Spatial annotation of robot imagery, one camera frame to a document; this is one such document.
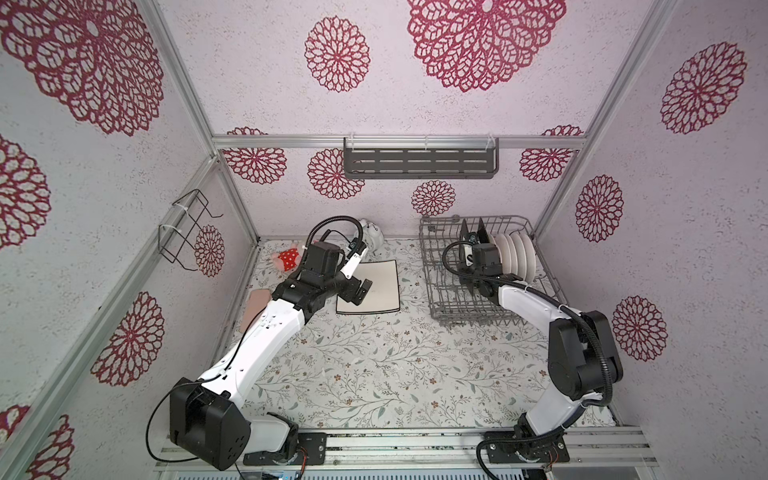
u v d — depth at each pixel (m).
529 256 0.95
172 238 0.73
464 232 0.98
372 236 1.09
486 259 0.72
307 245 0.58
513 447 0.73
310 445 0.74
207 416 0.39
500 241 0.97
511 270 0.95
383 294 1.01
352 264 0.69
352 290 0.70
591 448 0.76
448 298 1.03
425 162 0.94
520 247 0.95
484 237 0.93
